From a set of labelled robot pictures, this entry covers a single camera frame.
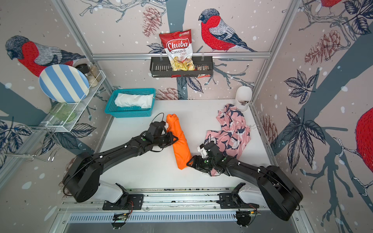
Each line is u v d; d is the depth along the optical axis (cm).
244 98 114
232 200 66
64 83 72
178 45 80
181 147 83
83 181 42
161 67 95
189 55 86
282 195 41
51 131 60
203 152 79
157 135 68
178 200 75
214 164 66
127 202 69
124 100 114
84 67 80
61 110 70
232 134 97
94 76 85
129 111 115
